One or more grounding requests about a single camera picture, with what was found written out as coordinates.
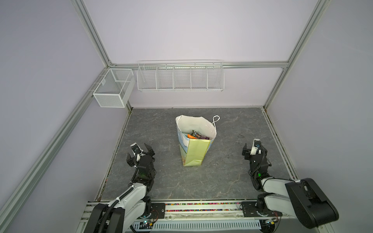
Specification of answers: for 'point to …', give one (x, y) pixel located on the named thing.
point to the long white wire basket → (204, 75)
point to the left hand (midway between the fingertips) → (138, 148)
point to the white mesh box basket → (115, 89)
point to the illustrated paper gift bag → (194, 151)
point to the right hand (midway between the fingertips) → (254, 144)
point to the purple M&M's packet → (199, 136)
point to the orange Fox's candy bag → (190, 136)
